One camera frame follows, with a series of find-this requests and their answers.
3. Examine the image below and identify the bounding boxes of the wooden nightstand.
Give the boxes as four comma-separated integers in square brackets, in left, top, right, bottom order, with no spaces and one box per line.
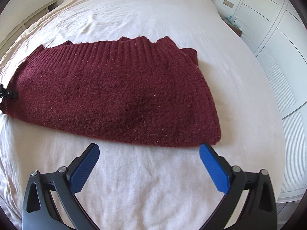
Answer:
[221,17,242,37]

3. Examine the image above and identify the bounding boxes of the low white wall cabinet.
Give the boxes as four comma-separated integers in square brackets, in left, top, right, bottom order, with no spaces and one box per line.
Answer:
[1,0,58,58]

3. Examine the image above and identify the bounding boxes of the white bed sheet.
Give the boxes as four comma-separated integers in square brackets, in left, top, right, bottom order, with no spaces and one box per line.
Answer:
[1,0,285,229]

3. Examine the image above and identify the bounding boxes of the white sliding wardrobe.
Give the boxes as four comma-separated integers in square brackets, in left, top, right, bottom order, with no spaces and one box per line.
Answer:
[232,0,306,201]

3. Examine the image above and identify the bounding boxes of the right wall switch plate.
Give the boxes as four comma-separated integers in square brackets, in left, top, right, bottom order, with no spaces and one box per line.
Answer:
[223,0,234,8]

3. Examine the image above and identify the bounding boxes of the dark red knit sweater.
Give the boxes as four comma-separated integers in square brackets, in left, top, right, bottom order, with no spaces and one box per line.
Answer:
[1,36,221,147]

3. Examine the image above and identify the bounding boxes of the items on nightstand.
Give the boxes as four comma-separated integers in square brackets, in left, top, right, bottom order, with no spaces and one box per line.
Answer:
[226,16,240,28]

